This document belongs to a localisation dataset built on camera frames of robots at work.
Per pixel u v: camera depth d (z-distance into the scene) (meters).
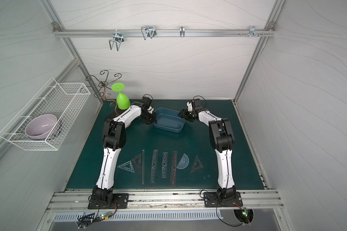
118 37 0.78
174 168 0.84
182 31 0.78
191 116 0.93
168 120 1.09
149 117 0.94
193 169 0.85
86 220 0.71
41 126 0.61
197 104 0.86
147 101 0.90
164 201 0.75
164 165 0.86
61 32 0.78
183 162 0.86
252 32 0.77
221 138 0.60
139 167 0.85
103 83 0.87
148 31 0.76
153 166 0.86
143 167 0.86
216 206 0.73
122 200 0.73
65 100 0.78
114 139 0.64
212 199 0.73
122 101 0.90
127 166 0.86
